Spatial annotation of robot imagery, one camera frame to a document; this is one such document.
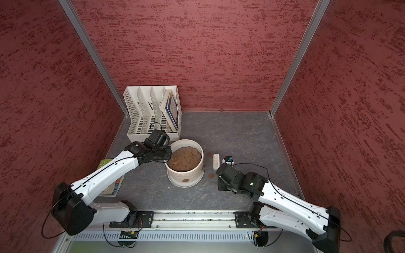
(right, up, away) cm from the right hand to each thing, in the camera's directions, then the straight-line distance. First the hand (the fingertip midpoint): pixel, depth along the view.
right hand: (220, 185), depth 74 cm
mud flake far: (-5, +11, +23) cm, 26 cm away
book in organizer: (-29, +39, +18) cm, 51 cm away
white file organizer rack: (-53, +38, +39) cm, 76 cm away
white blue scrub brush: (-2, +10, +4) cm, 10 cm away
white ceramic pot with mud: (-17, +7, +7) cm, 20 cm away
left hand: (-27, +13, +7) cm, 30 cm away
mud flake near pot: (-4, -1, +15) cm, 16 cm away
